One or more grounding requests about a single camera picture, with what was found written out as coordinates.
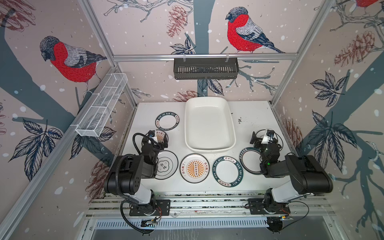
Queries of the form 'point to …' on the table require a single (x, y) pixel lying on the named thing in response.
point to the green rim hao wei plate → (227, 171)
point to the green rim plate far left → (167, 121)
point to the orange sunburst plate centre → (194, 168)
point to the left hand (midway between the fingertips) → (157, 133)
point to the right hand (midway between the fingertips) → (262, 134)
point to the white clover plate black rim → (167, 165)
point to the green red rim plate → (250, 160)
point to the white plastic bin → (209, 125)
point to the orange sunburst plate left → (160, 136)
